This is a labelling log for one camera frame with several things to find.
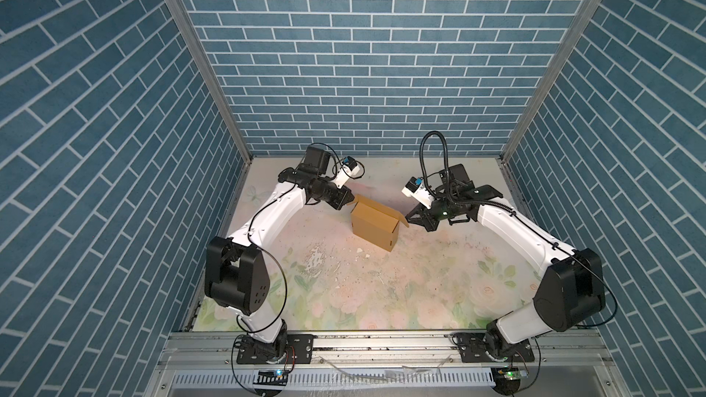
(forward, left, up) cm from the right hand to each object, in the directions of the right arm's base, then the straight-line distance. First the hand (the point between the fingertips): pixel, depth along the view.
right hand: (411, 218), depth 82 cm
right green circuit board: (-34, -28, -18) cm, 48 cm away
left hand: (+5, +17, +2) cm, 18 cm away
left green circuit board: (-40, +35, -20) cm, 57 cm away
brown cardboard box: (-2, +11, -1) cm, 11 cm away
